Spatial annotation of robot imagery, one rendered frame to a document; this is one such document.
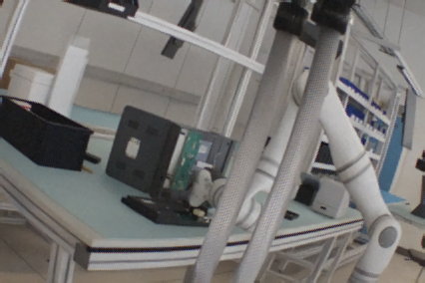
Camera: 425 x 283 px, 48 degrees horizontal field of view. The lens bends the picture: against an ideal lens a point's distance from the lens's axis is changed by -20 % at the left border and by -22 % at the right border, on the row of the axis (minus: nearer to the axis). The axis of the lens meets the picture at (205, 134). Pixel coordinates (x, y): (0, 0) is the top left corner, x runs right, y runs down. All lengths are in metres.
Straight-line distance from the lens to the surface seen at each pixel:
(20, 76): 1.78
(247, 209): 1.21
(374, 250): 1.32
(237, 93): 2.89
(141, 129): 1.58
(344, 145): 1.27
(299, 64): 4.94
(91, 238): 1.02
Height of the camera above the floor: 1.32
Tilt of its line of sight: 4 degrees down
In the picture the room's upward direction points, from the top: 19 degrees clockwise
